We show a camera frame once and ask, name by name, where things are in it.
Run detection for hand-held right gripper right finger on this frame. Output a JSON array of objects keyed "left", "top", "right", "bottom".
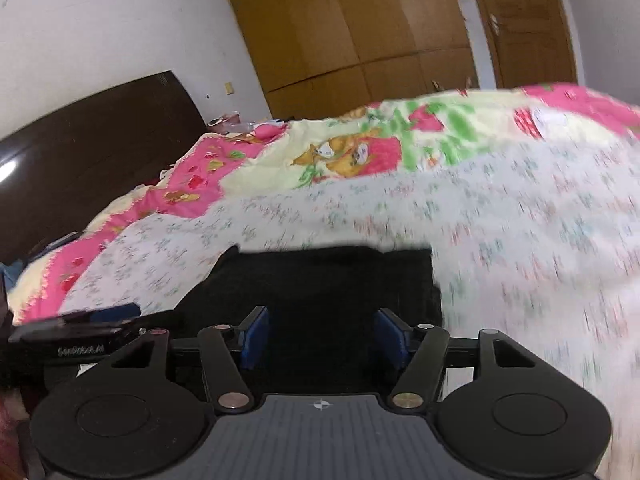
[{"left": 375, "top": 307, "right": 538, "bottom": 413}]

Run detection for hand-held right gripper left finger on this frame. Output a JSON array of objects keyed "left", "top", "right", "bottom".
[{"left": 105, "top": 305, "right": 272, "bottom": 415}]

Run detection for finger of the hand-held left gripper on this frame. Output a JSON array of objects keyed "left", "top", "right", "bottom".
[{"left": 60, "top": 303, "right": 142, "bottom": 326}]

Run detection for wooden wardrobe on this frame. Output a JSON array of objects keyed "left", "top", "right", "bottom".
[{"left": 215, "top": 0, "right": 481, "bottom": 121}]

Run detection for wooden door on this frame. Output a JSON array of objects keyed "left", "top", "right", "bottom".
[{"left": 462, "top": 0, "right": 581, "bottom": 90}]

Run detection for pink plush toy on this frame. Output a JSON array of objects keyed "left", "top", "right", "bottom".
[{"left": 252, "top": 121, "right": 288, "bottom": 142}]

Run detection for black pants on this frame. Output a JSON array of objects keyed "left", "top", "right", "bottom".
[{"left": 142, "top": 246, "right": 443, "bottom": 396}]

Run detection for dark wooden headboard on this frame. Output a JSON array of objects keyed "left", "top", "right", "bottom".
[{"left": 0, "top": 71, "right": 207, "bottom": 263}]

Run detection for floral printed blanket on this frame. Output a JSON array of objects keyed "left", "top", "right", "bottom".
[{"left": 10, "top": 82, "right": 640, "bottom": 480}]

